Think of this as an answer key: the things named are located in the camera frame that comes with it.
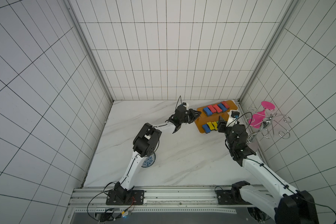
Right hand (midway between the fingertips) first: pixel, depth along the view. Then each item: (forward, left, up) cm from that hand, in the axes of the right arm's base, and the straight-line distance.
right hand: (219, 115), depth 79 cm
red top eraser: (+13, +1, -9) cm, 16 cm away
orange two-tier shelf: (+5, +9, -9) cm, 14 cm away
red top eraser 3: (+18, -9, -9) cm, 22 cm away
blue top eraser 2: (+15, -7, -8) cm, 18 cm away
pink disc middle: (-3, -19, +2) cm, 20 cm away
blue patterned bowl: (-21, +41, -22) cm, 51 cm away
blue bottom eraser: (+5, +3, -21) cm, 22 cm away
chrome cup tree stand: (-6, -24, +1) cm, 24 cm away
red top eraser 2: (+13, -3, -8) cm, 16 cm away
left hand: (+9, +8, -11) cm, 16 cm away
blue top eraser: (+10, +4, -9) cm, 14 cm away
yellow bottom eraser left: (+7, 0, -21) cm, 22 cm away
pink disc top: (+7, -28, +3) cm, 29 cm away
